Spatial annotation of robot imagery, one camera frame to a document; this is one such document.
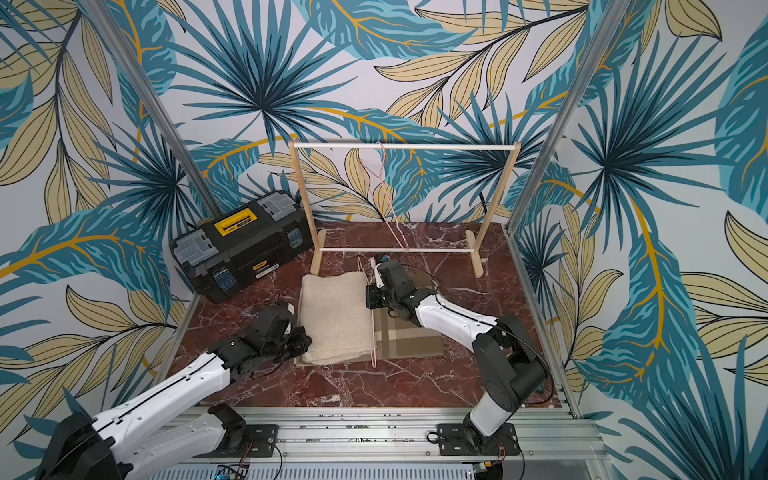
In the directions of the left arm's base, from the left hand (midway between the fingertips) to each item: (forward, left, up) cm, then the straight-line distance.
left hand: (310, 344), depth 81 cm
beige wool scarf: (+11, -5, -2) cm, 12 cm away
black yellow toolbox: (+22, +28, +9) cm, 37 cm away
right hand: (+11, -10, +3) cm, 15 cm away
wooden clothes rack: (+42, -53, -5) cm, 68 cm away
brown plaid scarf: (+5, -24, -8) cm, 25 cm away
